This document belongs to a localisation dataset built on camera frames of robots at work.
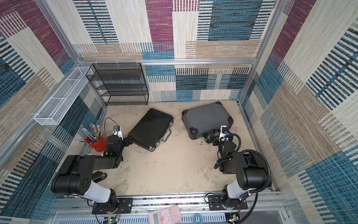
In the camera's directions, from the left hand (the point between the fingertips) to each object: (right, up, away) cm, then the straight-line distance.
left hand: (122, 133), depth 93 cm
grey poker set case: (+52, +9, +1) cm, 53 cm away
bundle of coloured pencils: (-15, 0, -4) cm, 15 cm away
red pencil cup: (-11, -6, -6) cm, 14 cm away
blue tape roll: (+47, -39, -23) cm, 66 cm away
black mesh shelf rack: (-9, +36, +17) cm, 41 cm away
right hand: (+64, +2, -3) cm, 64 cm away
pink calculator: (+34, -37, -23) cm, 56 cm away
